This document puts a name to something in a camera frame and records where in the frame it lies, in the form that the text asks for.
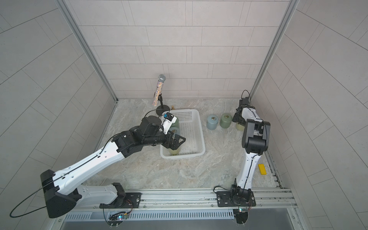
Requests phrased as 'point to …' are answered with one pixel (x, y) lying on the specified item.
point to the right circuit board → (241, 215)
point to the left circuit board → (116, 218)
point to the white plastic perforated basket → (191, 129)
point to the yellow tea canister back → (240, 127)
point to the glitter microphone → (162, 78)
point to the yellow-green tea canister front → (174, 152)
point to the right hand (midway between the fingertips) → (242, 119)
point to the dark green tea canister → (225, 120)
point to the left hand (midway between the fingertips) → (182, 137)
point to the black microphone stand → (161, 109)
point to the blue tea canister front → (212, 121)
